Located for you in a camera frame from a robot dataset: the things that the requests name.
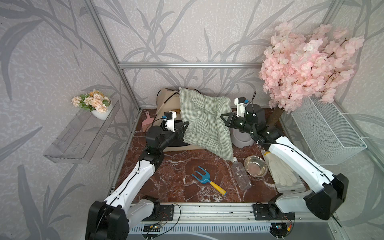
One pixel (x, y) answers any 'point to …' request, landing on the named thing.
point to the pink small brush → (146, 123)
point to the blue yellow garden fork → (205, 179)
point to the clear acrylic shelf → (80, 142)
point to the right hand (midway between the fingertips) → (220, 115)
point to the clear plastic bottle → (241, 175)
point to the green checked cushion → (206, 128)
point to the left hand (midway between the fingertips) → (189, 124)
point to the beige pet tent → (168, 100)
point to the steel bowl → (255, 166)
